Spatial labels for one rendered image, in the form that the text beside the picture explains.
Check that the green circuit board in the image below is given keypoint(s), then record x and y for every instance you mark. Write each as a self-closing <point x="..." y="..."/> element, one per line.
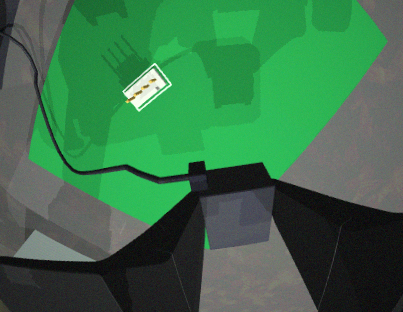
<point x="159" y="83"/>

